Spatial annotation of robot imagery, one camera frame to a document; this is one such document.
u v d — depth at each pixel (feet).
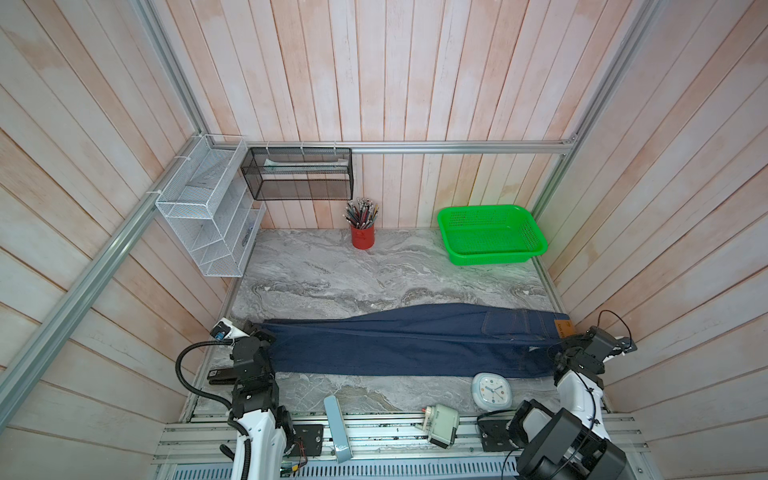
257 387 1.99
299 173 3.44
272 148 3.05
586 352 2.06
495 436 2.40
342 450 2.25
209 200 2.29
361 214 3.43
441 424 2.36
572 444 1.40
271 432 1.84
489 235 3.86
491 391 2.57
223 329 2.16
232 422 1.85
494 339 2.87
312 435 2.42
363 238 3.59
